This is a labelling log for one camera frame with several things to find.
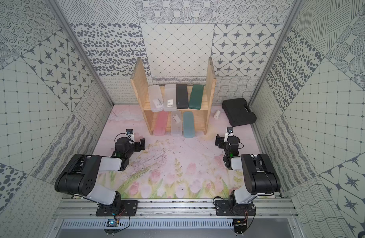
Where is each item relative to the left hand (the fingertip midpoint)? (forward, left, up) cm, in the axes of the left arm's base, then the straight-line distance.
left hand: (136, 137), depth 94 cm
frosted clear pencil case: (+11, -15, +23) cm, 30 cm away
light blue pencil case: (+9, -34, +1) cm, 35 cm away
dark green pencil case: (+13, -39, +24) cm, 47 cm away
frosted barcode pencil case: (+13, -23, +23) cm, 35 cm away
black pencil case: (+10, -30, +24) cm, 40 cm away
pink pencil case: (+13, -14, +1) cm, 19 cm away
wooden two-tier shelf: (+5, -28, +22) cm, 36 cm away
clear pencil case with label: (+7, -26, +1) cm, 27 cm away
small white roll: (+22, -55, -2) cm, 59 cm away
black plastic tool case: (+27, -72, -4) cm, 77 cm away
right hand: (+2, -58, -1) cm, 58 cm away
